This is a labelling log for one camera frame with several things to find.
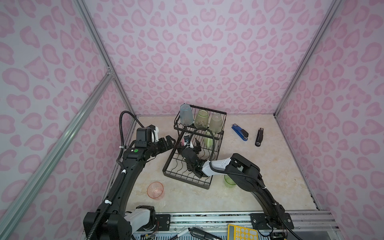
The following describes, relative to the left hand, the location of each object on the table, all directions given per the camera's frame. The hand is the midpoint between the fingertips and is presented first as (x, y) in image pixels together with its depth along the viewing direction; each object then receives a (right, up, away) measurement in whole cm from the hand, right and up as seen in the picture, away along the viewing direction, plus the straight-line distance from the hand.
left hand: (169, 141), depth 79 cm
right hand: (+8, 0, +15) cm, 17 cm away
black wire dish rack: (+1, -16, +12) cm, 20 cm away
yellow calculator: (+32, -41, -9) cm, 53 cm away
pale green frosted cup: (+25, +9, +7) cm, 28 cm away
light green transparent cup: (+17, +11, +2) cm, 20 cm away
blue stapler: (+46, +4, +29) cm, 54 cm away
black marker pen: (+18, -40, -12) cm, 46 cm away
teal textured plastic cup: (+8, +14, +10) cm, 19 cm away
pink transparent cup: (-9, -28, +5) cm, 30 cm away
